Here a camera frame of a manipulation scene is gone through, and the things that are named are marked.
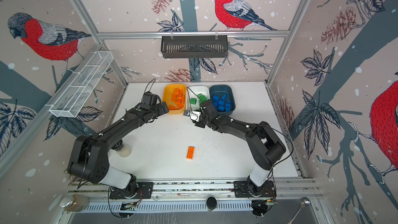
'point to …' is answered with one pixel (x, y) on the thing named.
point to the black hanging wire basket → (194, 47)
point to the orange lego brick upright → (190, 152)
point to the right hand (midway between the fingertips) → (193, 115)
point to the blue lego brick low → (228, 108)
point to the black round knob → (211, 202)
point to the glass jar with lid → (75, 202)
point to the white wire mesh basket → (70, 102)
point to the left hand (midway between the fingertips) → (161, 108)
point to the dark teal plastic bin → (218, 90)
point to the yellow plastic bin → (175, 96)
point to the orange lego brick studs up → (180, 100)
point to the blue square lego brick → (215, 98)
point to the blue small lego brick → (228, 102)
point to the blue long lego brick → (224, 97)
